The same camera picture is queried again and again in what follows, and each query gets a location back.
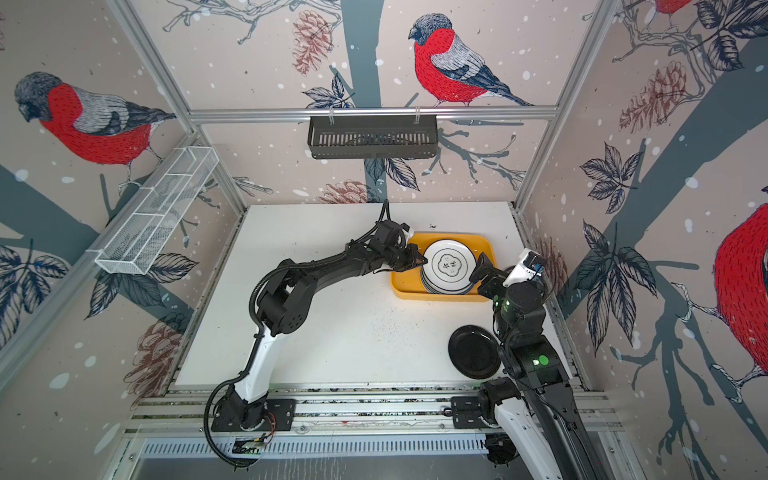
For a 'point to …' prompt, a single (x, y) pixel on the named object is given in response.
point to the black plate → (474, 352)
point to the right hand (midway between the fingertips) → (497, 257)
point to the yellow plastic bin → (408, 284)
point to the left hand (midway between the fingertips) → (435, 257)
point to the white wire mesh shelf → (130, 251)
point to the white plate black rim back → (449, 252)
